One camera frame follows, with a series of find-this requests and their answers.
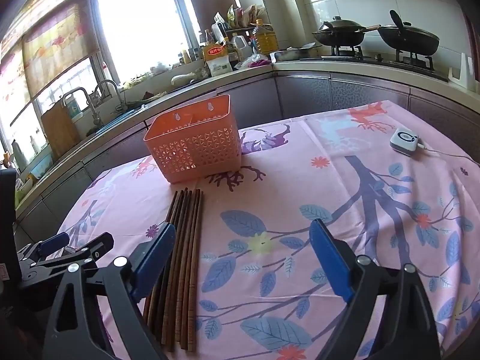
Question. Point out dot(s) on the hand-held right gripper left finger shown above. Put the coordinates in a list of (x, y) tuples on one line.
[(155, 258)]

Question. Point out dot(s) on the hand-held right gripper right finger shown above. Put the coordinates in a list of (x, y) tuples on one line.
[(330, 258)]

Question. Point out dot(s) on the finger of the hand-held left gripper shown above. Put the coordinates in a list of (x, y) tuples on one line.
[(56, 240), (98, 242)]

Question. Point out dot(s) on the bundle of wooden chopsticks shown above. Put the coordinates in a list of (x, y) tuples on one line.
[(187, 251)]

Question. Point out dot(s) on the pink perforated plastic basket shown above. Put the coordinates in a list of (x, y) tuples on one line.
[(195, 150)]

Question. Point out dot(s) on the grey thermos jug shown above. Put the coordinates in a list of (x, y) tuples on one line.
[(19, 157)]

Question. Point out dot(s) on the pink floral tablecloth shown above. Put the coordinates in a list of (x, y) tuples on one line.
[(281, 195)]

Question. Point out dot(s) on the wooden cutting board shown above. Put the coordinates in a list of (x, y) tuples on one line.
[(60, 131)]

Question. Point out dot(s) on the white teal detergent bottle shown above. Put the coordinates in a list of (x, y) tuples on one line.
[(71, 107)]

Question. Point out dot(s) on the small white round-button device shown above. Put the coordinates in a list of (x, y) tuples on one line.
[(403, 140)]

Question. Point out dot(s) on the narrow printed roller blind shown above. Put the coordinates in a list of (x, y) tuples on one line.
[(13, 82)]

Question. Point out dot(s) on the square steel faucet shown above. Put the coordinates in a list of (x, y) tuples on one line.
[(75, 92)]

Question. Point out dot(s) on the curved steel faucet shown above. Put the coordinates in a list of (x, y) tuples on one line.
[(112, 84)]

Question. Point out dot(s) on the white bottle with red cap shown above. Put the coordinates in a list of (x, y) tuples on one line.
[(107, 72)]

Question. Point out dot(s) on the kitchen counter with cabinets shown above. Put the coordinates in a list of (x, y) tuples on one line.
[(300, 90)]

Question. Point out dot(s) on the white ceramic dish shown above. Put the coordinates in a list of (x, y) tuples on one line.
[(183, 78)]

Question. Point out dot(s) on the white teapot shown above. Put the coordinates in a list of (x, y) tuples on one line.
[(160, 68)]

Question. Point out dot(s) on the wide printed roller blind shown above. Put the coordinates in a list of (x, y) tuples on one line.
[(56, 45)]

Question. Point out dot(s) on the black gas stove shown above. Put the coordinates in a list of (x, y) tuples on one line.
[(375, 62)]

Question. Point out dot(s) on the white food package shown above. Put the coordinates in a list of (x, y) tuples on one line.
[(219, 66)]

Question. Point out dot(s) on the metal tray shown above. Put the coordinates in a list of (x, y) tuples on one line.
[(292, 54)]

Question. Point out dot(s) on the pink plastic bag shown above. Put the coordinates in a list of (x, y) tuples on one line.
[(255, 60)]

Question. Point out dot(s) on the orange box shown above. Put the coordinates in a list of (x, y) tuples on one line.
[(214, 51)]

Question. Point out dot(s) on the white plastic rack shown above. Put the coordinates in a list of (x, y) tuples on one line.
[(463, 78)]

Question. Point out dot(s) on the yellow cooking oil bottle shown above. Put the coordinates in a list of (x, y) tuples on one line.
[(265, 41)]

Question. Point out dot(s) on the white plastic jug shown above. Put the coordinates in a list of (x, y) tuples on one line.
[(240, 47)]

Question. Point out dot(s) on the pile of snack packets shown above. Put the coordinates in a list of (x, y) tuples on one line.
[(243, 15)]

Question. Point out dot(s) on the dark brown board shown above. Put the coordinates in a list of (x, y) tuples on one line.
[(210, 3)]

